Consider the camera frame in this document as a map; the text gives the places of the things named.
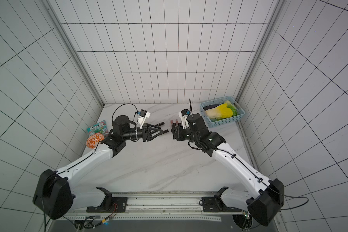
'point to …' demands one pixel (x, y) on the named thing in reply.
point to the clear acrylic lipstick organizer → (176, 126)
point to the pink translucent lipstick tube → (177, 121)
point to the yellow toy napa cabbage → (220, 111)
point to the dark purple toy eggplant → (210, 107)
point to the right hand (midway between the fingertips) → (167, 132)
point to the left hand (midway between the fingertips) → (159, 132)
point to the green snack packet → (100, 128)
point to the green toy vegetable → (232, 107)
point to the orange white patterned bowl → (93, 140)
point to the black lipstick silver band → (161, 123)
